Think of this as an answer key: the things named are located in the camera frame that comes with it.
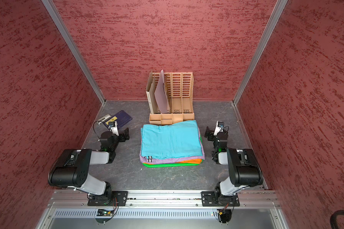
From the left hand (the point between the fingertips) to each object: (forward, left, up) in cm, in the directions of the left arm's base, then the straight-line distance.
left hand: (121, 130), depth 94 cm
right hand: (+2, -62, +1) cm, 62 cm away
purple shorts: (-22, -23, +5) cm, 32 cm away
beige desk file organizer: (+38, -40, +1) cm, 55 cm away
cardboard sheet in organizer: (+15, -21, +21) cm, 33 cm away
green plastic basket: (-24, -22, +2) cm, 33 cm away
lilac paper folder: (+25, -26, +9) cm, 37 cm away
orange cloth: (-22, -48, +4) cm, 53 cm away
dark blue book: (+16, +6, -7) cm, 18 cm away
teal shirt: (-10, -34, +5) cm, 36 cm away
